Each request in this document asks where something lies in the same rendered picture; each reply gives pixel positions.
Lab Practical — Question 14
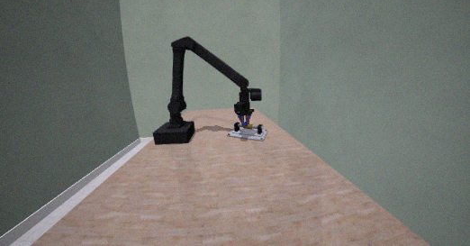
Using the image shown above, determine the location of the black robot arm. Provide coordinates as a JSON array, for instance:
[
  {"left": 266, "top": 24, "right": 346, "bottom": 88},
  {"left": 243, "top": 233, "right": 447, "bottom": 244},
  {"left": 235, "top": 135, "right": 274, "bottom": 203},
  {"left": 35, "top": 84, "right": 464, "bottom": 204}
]
[{"left": 167, "top": 37, "right": 262, "bottom": 129}]

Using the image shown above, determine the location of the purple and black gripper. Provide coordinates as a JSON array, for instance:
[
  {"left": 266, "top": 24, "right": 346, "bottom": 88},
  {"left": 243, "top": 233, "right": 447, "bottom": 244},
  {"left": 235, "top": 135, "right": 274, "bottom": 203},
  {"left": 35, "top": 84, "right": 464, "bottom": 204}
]
[{"left": 238, "top": 109, "right": 254, "bottom": 126}]

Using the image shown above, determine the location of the white flat mounting plate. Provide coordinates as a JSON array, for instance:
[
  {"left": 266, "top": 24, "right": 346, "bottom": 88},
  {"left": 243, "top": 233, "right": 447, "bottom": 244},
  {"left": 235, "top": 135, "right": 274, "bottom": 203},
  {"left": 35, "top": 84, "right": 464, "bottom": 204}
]
[{"left": 227, "top": 129, "right": 268, "bottom": 141}]

